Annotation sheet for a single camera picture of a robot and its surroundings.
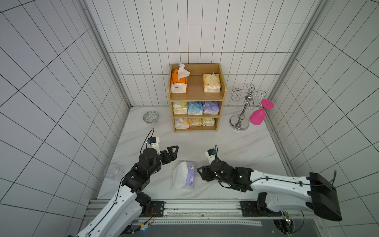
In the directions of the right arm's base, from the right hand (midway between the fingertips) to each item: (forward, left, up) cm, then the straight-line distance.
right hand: (196, 172), depth 76 cm
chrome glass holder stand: (+42, -30, -8) cm, 52 cm away
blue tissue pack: (+36, +2, +12) cm, 38 cm away
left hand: (+8, +14, +6) cm, 17 cm away
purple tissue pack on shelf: (+36, -8, +12) cm, 39 cm away
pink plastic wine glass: (+35, -37, +7) cm, 51 cm away
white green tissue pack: (+35, +12, +12) cm, 39 cm away
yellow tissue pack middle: (+36, +3, -3) cm, 36 cm away
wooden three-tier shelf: (+40, +2, +22) cm, 46 cm away
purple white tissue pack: (-1, +7, -3) cm, 8 cm away
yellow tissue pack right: (+38, -7, -4) cm, 39 cm away
